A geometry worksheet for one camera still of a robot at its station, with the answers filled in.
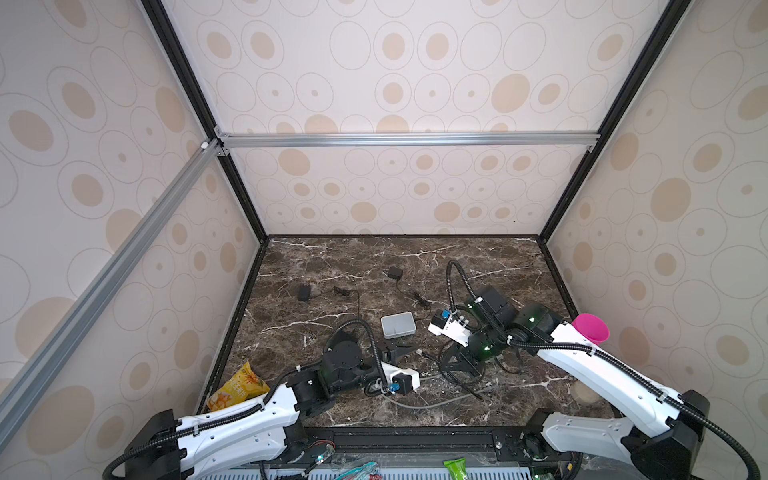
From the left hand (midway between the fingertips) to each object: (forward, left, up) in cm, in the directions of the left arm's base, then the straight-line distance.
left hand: (422, 356), depth 66 cm
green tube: (-20, -8, -19) cm, 28 cm away
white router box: (+18, +5, -21) cm, 28 cm away
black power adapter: (+38, +6, -21) cm, 44 cm away
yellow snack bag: (-2, +45, -16) cm, 48 cm away
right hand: (0, -6, -5) cm, 7 cm away
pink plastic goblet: (+10, -44, -5) cm, 46 cm away
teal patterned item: (-20, +14, -19) cm, 31 cm away
